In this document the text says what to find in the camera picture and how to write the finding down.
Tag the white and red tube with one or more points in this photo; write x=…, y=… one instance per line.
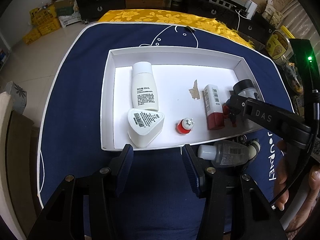
x=213, y=107

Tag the yellow floral tablecloth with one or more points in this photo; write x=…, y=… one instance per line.
x=171, y=17

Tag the white cardboard tray box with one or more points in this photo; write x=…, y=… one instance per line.
x=176, y=70

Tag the RCMA powder bottle black cap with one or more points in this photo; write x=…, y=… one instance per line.
x=246, y=89

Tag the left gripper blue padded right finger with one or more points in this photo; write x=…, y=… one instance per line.
x=194, y=171

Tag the clear sanitizer bottle white cap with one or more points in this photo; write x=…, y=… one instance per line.
x=224, y=153

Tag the yellow crates stack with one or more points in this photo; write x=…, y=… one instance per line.
x=43, y=22

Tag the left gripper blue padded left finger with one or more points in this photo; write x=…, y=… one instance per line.
x=124, y=163

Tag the white triangular container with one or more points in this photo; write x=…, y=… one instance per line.
x=144, y=126

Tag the black TV cabinet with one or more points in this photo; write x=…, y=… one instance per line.
x=233, y=13

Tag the yellow lidded snack jar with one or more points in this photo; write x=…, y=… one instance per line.
x=278, y=45

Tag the floral tissue box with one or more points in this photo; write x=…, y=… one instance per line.
x=18, y=95

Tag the person's right hand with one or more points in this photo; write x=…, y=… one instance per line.
x=309, y=204

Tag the navy blue table mat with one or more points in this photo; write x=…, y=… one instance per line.
x=158, y=202

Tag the white lotion bottle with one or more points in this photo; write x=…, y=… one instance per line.
x=143, y=88

